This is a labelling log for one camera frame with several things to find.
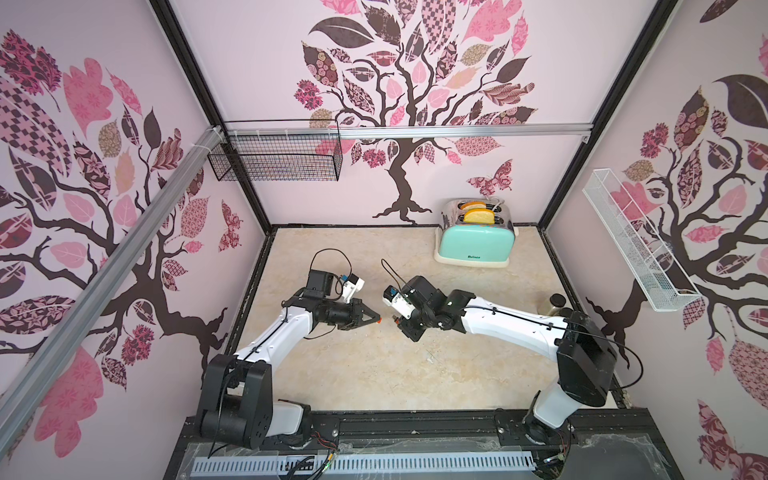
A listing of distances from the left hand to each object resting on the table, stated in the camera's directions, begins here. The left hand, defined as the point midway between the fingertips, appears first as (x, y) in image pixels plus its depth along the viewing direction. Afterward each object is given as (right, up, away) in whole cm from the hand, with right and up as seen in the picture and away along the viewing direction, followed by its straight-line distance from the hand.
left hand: (375, 324), depth 80 cm
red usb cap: (+1, +1, 0) cm, 2 cm away
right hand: (+8, -1, +3) cm, 8 cm away
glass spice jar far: (+53, +4, +8) cm, 54 cm away
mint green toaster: (+32, +26, +17) cm, 45 cm away
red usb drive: (+6, +2, -5) cm, 8 cm away
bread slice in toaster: (+32, +33, +16) cm, 49 cm away
